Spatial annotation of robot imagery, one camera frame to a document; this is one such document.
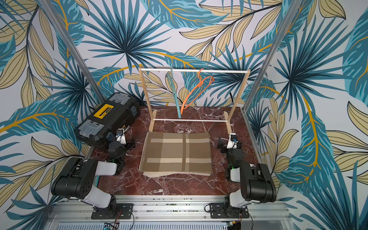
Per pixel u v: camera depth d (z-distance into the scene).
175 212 0.75
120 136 0.78
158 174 0.85
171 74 0.99
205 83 0.84
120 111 0.95
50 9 0.68
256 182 0.46
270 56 0.87
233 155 0.70
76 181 0.45
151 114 1.06
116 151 0.69
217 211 0.73
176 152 0.97
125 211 0.72
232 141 0.75
